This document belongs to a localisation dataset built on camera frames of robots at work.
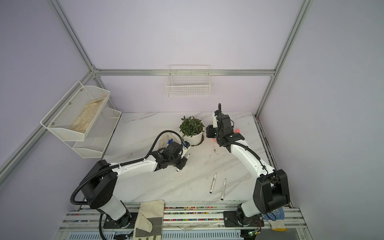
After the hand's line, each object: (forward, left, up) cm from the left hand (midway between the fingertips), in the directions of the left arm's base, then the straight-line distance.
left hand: (184, 160), depth 88 cm
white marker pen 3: (-13, -16, -6) cm, 22 cm away
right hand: (+13, -14, +15) cm, 24 cm away
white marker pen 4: (-15, -23, -6) cm, 28 cm away
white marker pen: (+17, +12, -6) cm, 22 cm away
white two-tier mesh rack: (+9, +56, +3) cm, 57 cm away
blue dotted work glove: (-29, -48, -7) cm, 57 cm away
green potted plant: (+16, -4, +10) cm, 19 cm away
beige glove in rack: (+9, +52, +22) cm, 58 cm away
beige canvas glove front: (-32, +16, -6) cm, 36 cm away
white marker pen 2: (-5, +4, -2) cm, 7 cm away
